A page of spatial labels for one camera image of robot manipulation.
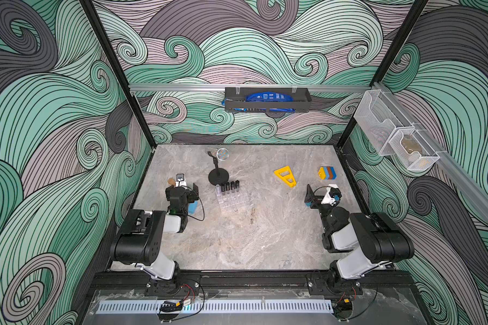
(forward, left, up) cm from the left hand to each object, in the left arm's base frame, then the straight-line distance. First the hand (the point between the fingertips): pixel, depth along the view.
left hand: (184, 182), depth 93 cm
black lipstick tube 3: (0, -25, -2) cm, 25 cm away
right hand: (-4, -63, +5) cm, 63 cm away
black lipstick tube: (-1, -21, -1) cm, 21 cm away
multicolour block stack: (+12, -73, -7) cm, 74 cm away
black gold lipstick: (-2, -18, -1) cm, 18 cm away
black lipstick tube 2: (-1, -23, 0) cm, 23 cm away
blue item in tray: (+31, -40, +27) cm, 57 cm away
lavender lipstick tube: (-3, -16, -1) cm, 17 cm away
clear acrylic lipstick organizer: (-3, -23, -12) cm, 26 cm away
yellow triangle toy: (+8, -50, -7) cm, 51 cm away
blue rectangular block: (-10, -5, -5) cm, 12 cm away
